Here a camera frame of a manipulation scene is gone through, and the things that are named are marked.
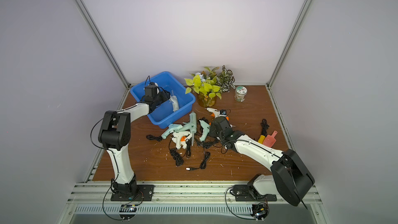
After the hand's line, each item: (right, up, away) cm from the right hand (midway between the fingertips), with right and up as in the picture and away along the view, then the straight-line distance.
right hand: (214, 123), depth 86 cm
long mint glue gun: (-14, -3, +6) cm, 15 cm away
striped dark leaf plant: (+7, +26, +6) cm, 28 cm away
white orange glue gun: (-20, -9, +2) cm, 22 cm away
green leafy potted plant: (-6, +22, +2) cm, 23 cm away
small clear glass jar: (+20, +18, +19) cm, 33 cm away
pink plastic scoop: (+33, -11, +3) cm, 35 cm away
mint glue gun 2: (-5, -5, +5) cm, 8 cm away
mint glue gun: (-26, -4, +6) cm, 27 cm away
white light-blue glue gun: (-27, +14, +19) cm, 36 cm away
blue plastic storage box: (-35, +3, +22) cm, 41 cm away
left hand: (-30, +19, +16) cm, 39 cm away
